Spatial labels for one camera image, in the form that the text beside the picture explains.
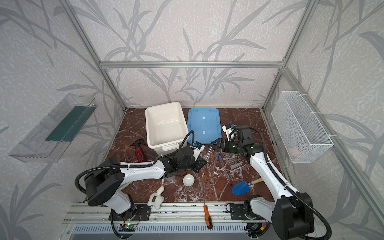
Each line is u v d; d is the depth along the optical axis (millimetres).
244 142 622
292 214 386
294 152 730
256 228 749
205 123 1113
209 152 824
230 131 734
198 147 737
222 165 902
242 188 826
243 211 732
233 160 912
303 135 615
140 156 907
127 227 714
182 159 645
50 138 642
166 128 1087
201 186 824
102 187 435
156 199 746
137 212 719
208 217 707
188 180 828
